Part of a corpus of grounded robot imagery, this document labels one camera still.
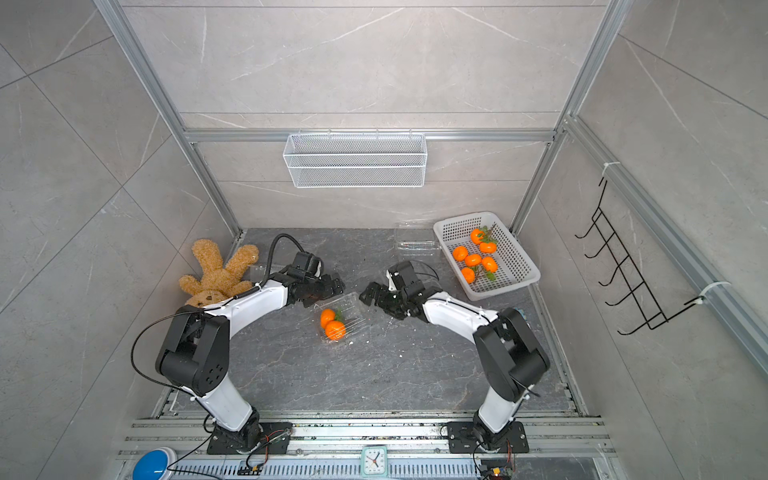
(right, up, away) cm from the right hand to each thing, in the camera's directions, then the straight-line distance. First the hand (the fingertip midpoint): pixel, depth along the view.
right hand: (372, 304), depth 88 cm
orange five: (+38, +22, +24) cm, 50 cm away
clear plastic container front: (+16, +21, +30) cm, 39 cm away
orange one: (+31, +15, +19) cm, 40 cm away
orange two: (+32, +8, +12) cm, 35 cm away
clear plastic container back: (-11, -5, +5) cm, 13 cm away
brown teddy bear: (-51, +6, +7) cm, 52 cm away
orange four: (-14, -4, +2) cm, 15 cm away
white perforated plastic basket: (+50, +10, +16) cm, 53 cm away
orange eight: (+41, +11, +16) cm, 46 cm away
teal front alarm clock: (+2, -34, -19) cm, 39 cm away
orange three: (-11, -7, -2) cm, 13 cm away
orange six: (+42, +17, +20) cm, 50 cm away
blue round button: (-50, -35, -19) cm, 64 cm away
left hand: (-11, +5, +6) cm, 13 cm away
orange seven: (+35, +13, +16) cm, 41 cm away
